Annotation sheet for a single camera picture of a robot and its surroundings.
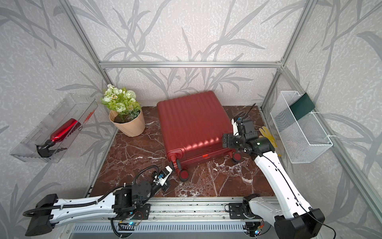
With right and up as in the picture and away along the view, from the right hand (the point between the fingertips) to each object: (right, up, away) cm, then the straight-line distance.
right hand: (228, 137), depth 77 cm
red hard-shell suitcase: (-19, +5, +3) cm, 20 cm away
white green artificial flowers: (-59, +20, +9) cm, 63 cm away
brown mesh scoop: (+19, +13, +36) cm, 43 cm away
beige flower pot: (-57, +8, +13) cm, 59 cm away
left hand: (-28, -16, -3) cm, 32 cm away
